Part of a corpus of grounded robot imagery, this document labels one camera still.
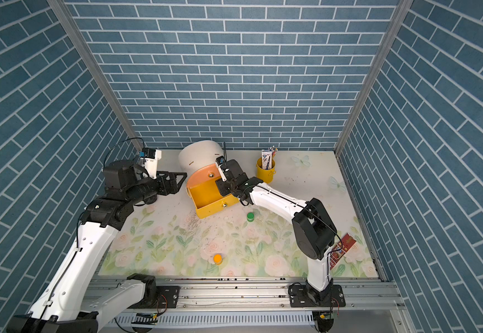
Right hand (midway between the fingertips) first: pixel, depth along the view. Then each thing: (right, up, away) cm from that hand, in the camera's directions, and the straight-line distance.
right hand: (223, 181), depth 88 cm
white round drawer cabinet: (-11, +11, +2) cm, 16 cm away
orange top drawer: (-7, +3, -7) cm, 11 cm away
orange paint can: (-1, -31, -7) cm, 32 cm away
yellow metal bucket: (+19, +2, +14) cm, 24 cm away
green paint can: (+12, -17, +5) cm, 21 cm away
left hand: (-11, +3, -19) cm, 22 cm away
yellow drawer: (-7, -8, +2) cm, 11 cm away
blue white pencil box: (+20, +10, +11) cm, 24 cm away
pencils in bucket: (+23, +14, +10) cm, 29 cm away
